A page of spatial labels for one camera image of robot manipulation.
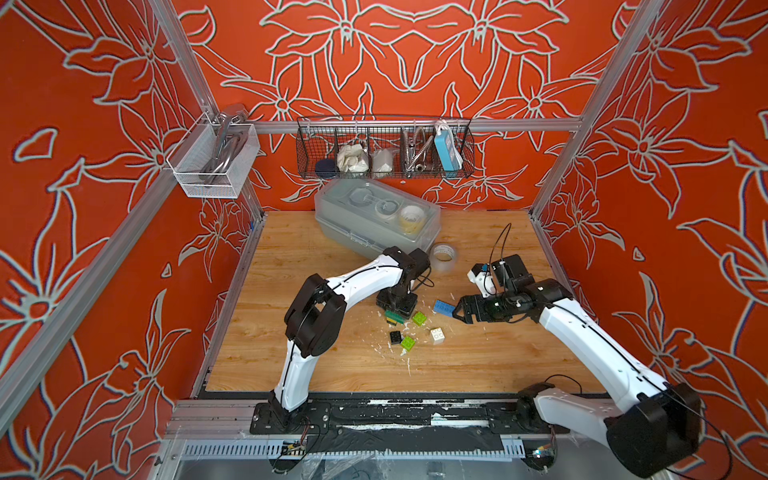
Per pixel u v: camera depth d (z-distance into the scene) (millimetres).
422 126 916
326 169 971
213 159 826
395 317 853
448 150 862
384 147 954
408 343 839
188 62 780
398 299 760
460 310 714
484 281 683
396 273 621
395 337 853
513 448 697
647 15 710
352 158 919
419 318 895
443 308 914
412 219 969
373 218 949
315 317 511
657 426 381
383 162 919
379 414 743
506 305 643
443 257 1045
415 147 814
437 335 834
